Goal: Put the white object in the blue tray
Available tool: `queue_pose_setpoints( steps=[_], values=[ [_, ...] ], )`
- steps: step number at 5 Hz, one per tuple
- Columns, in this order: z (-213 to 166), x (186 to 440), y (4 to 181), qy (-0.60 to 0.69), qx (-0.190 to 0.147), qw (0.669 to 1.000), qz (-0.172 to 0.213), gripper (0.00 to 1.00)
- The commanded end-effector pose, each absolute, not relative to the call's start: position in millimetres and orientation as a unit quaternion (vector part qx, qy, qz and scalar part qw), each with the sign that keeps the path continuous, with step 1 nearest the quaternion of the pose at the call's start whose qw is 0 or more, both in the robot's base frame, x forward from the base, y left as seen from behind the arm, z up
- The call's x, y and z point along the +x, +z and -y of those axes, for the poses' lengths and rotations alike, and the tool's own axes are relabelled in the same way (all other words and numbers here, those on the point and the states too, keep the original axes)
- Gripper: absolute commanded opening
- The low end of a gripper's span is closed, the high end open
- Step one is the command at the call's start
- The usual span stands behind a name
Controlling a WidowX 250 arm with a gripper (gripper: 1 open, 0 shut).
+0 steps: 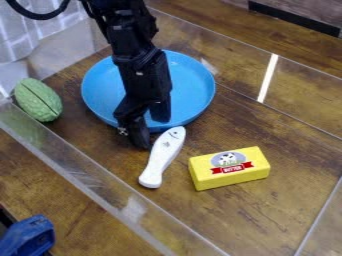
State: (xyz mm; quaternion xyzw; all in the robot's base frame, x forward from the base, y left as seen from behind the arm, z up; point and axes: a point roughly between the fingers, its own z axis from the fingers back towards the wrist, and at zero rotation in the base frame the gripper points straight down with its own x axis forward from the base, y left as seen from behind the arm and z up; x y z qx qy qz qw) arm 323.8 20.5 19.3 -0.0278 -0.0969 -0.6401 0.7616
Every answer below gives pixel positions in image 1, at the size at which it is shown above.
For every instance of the blue round tray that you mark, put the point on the blue round tray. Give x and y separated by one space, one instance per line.
193 91

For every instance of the clear acrylic enclosure wall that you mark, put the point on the clear acrylic enclosure wall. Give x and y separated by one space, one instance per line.
73 169

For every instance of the white toy fish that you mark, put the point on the white toy fish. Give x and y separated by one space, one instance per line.
165 150

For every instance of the green textured toy vegetable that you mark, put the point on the green textured toy vegetable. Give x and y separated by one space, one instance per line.
38 100

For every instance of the yellow toy butter block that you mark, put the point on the yellow toy butter block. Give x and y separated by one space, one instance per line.
229 167

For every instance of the white checkered cloth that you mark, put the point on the white checkered cloth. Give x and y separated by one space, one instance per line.
22 33

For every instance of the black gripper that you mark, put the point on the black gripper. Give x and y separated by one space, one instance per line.
129 27

